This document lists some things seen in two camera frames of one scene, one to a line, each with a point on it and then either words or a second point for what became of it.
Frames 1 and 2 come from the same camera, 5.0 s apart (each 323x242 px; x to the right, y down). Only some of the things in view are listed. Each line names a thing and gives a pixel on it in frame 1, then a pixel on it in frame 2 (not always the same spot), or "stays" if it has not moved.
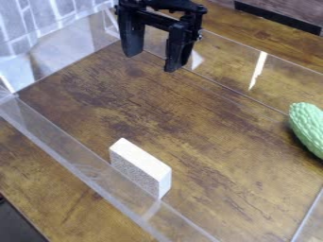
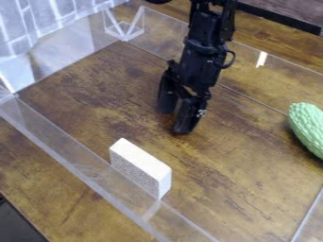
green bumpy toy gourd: [306, 119] stays
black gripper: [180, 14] -> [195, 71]
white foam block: [151, 174] stays
